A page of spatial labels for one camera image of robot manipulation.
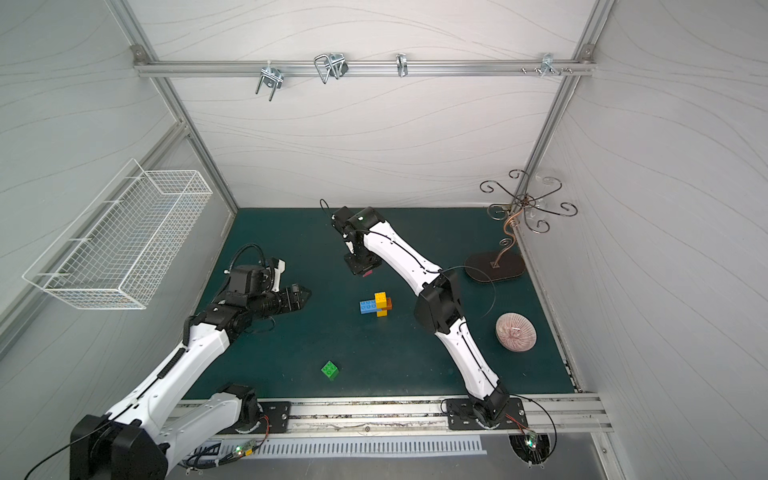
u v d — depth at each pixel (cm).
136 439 38
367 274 80
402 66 78
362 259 75
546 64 77
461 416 73
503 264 101
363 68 78
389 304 87
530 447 72
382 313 90
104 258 65
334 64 76
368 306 88
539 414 66
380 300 85
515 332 86
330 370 78
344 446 70
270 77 78
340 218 72
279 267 76
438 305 56
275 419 73
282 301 71
